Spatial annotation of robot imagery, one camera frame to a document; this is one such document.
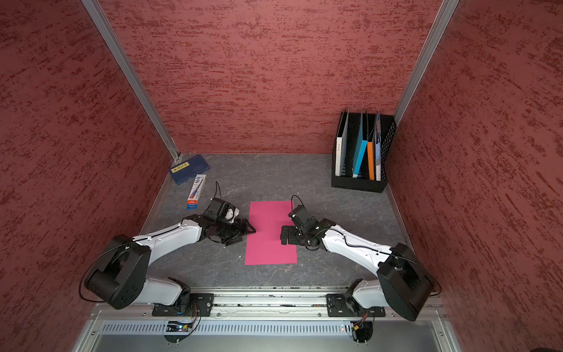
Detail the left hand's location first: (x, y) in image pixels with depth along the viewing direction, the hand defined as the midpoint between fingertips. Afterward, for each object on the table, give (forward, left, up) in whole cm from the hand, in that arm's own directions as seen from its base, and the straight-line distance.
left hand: (248, 238), depth 86 cm
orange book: (+29, -52, +16) cm, 61 cm away
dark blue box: (+39, +38, -4) cm, 55 cm away
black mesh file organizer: (+48, -63, +20) cm, 82 cm away
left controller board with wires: (-29, +20, -5) cm, 36 cm away
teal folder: (+29, -46, +22) cm, 59 cm away
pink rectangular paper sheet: (-1, -6, -5) cm, 8 cm away
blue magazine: (+34, -53, +24) cm, 68 cm away
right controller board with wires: (-29, -42, -6) cm, 51 cm away
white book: (+32, -37, +24) cm, 55 cm away
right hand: (-2, -17, +1) cm, 17 cm away
